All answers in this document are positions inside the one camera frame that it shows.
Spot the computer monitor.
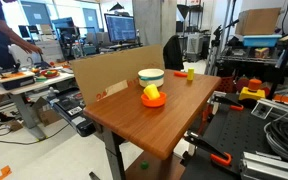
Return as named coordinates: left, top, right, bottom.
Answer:
left=104, top=13, right=138, bottom=44

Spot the yellow emergency stop button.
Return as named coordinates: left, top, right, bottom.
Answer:
left=238, top=78, right=267, bottom=102

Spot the black equipment case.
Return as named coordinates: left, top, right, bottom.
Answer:
left=46, top=87, right=97, bottom=138

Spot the coil of black cables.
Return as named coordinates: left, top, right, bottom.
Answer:
left=263, top=119, right=288, bottom=166

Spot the orange bowl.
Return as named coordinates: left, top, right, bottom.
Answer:
left=140, top=91, right=168, bottom=109

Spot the brown cardboard board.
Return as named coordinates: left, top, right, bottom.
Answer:
left=71, top=44, right=166, bottom=106

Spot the black table leg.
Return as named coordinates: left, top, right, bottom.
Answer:
left=98, top=125, right=127, bottom=180

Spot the black floor cable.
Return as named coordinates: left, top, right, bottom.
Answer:
left=0, top=122, right=72, bottom=146

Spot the small cardboard box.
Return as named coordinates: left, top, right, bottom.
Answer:
left=33, top=97, right=64, bottom=127

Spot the yellow cylinder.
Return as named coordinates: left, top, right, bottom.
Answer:
left=187, top=67, right=195, bottom=82

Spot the black perforated breadboard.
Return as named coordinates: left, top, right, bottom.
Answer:
left=179, top=93, right=288, bottom=180

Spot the black clamp with orange handle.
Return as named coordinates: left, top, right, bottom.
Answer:
left=213, top=94, right=245, bottom=112
left=183, top=131, right=233, bottom=167

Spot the yellow cup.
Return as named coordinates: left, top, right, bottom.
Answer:
left=143, top=83, right=161, bottom=101

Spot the orange toy carrot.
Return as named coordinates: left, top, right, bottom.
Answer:
left=173, top=70, right=189, bottom=78

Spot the cardboard box on shelf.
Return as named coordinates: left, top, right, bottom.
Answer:
left=235, top=7, right=282, bottom=36

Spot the black camera tripod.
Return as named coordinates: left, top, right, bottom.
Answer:
left=203, top=19, right=240, bottom=76

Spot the aluminium extrusion rail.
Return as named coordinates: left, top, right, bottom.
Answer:
left=239, top=151, right=288, bottom=180

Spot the white side table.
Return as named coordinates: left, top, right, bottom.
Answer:
left=0, top=70, right=75, bottom=141

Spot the red plate with toys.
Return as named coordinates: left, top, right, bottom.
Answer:
left=39, top=68, right=60, bottom=80

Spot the white bowl with teal stripe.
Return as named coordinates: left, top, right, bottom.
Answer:
left=137, top=68, right=165, bottom=88

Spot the black chair with jacket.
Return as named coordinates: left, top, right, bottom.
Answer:
left=162, top=34, right=185, bottom=72

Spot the blue plastic bin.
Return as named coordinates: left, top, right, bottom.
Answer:
left=242, top=34, right=283, bottom=48

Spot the grey concrete pillar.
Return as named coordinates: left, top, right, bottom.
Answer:
left=132, top=0, right=178, bottom=48

